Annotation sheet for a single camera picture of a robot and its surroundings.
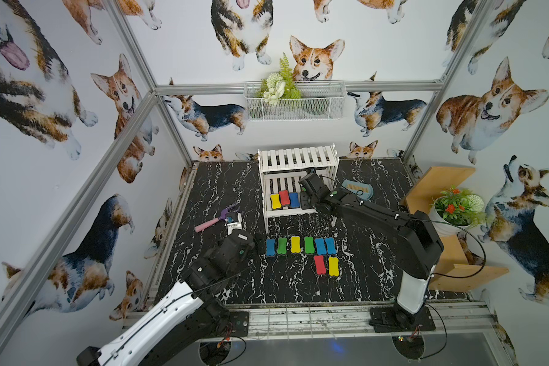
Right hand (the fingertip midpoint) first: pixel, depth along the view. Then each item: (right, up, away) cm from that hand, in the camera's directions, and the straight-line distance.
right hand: (312, 189), depth 91 cm
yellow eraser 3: (+7, -29, -6) cm, 31 cm away
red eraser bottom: (-11, -3, -2) cm, 12 cm away
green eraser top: (-12, -23, 0) cm, 26 cm away
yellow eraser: (-7, -22, 0) cm, 23 cm away
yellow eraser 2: (-15, -5, -2) cm, 15 cm away
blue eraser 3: (-7, -5, -2) cm, 9 cm away
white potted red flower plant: (+46, -7, -15) cm, 49 cm away
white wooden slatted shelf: (-13, +7, -8) cm, 16 cm away
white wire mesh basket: (+3, +36, +2) cm, 36 cm away
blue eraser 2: (+7, -23, 0) cm, 24 cm away
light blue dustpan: (+25, -4, +17) cm, 31 cm away
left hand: (-22, -13, -15) cm, 29 cm away
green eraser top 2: (-1, -22, 0) cm, 22 cm away
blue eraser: (-16, -23, 0) cm, 28 cm away
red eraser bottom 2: (+2, -28, -5) cm, 29 cm away
